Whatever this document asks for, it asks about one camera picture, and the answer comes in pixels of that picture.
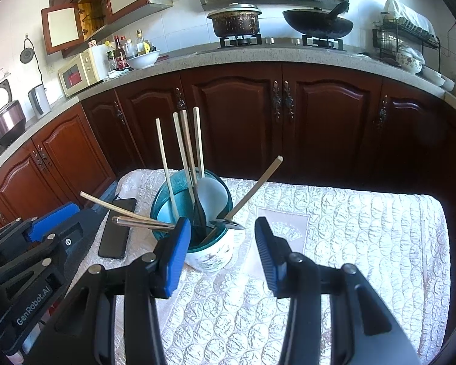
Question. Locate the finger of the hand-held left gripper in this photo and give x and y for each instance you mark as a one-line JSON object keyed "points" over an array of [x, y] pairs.
{"points": [[51, 220], [41, 251]]}

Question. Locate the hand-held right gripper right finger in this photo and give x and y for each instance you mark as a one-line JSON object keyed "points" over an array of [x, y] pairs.
{"points": [[268, 258]]}

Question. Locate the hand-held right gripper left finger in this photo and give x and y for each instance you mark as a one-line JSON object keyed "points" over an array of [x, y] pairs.
{"points": [[173, 262]]}

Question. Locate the white ceramic utensil holder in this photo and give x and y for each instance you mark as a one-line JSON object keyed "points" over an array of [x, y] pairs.
{"points": [[212, 253]]}

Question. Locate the wooden chopstick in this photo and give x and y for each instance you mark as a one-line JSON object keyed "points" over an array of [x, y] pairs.
{"points": [[179, 129], [258, 184], [198, 140], [166, 167], [186, 129], [144, 226], [136, 219], [114, 207]]}

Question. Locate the metal spoon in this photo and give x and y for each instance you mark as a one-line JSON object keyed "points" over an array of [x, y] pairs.
{"points": [[228, 224]]}

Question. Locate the black spoon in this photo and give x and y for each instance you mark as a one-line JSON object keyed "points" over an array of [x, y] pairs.
{"points": [[199, 216]]}

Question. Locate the white spoon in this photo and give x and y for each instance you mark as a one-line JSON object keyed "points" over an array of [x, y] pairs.
{"points": [[212, 197]]}

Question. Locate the black smartphone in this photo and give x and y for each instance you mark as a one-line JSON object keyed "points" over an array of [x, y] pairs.
{"points": [[116, 235]]}

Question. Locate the white quilted tablecloth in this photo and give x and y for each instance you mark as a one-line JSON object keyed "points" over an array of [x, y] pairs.
{"points": [[345, 235]]}

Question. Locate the silver electric kettle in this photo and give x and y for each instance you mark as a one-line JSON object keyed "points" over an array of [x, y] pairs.
{"points": [[40, 102]]}

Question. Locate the brown wooden base cabinet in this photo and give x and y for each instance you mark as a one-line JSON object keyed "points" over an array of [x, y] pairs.
{"points": [[231, 114]]}

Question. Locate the cream microwave oven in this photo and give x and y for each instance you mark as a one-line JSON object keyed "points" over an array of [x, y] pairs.
{"points": [[79, 74]]}

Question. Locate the crumpled white rag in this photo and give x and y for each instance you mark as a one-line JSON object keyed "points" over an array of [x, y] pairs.
{"points": [[117, 74]]}

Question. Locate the dark round hanging lid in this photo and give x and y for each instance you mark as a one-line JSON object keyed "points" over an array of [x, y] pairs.
{"points": [[26, 55]]}

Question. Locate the yellow cap bottle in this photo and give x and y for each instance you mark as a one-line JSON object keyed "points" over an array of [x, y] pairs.
{"points": [[110, 59]]}

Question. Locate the dark sauce bottle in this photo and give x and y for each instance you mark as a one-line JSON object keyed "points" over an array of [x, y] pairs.
{"points": [[120, 57]]}

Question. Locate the white mixing bowl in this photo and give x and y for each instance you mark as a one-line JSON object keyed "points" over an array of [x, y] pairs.
{"points": [[144, 61]]}

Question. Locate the clear oil bottle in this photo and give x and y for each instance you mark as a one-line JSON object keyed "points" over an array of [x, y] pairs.
{"points": [[140, 43]]}

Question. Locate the grey stone countertop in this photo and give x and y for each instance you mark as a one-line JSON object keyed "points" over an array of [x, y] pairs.
{"points": [[250, 57]]}

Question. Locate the gas stove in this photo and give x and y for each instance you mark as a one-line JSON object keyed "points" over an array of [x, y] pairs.
{"points": [[281, 42]]}

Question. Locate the lidded cooking pot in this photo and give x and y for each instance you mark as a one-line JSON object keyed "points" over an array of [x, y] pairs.
{"points": [[235, 24]]}

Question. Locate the black wok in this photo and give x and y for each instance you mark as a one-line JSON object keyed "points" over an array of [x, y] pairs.
{"points": [[315, 26]]}

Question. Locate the floral patterned bowl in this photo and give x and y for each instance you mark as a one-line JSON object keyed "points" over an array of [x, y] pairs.
{"points": [[410, 62]]}

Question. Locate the small white bowl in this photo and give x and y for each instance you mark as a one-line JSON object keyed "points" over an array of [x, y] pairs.
{"points": [[433, 76], [448, 83]]}

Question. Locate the black dish rack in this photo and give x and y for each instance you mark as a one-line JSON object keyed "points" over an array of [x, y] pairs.
{"points": [[387, 38]]}

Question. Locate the black ladle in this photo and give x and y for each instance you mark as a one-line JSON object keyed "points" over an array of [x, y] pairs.
{"points": [[340, 7]]}

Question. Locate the white cloth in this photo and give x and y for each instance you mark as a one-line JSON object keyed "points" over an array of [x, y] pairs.
{"points": [[406, 13]]}

